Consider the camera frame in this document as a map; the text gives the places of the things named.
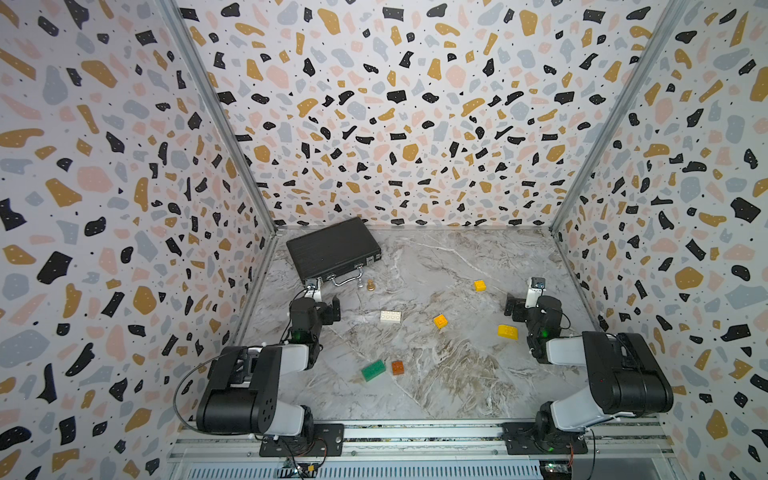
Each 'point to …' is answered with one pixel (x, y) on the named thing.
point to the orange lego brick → (397, 368)
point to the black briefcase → (333, 249)
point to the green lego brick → (373, 370)
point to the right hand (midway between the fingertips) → (528, 294)
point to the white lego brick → (390, 316)
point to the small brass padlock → (371, 285)
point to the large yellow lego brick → (508, 332)
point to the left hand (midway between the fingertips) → (321, 296)
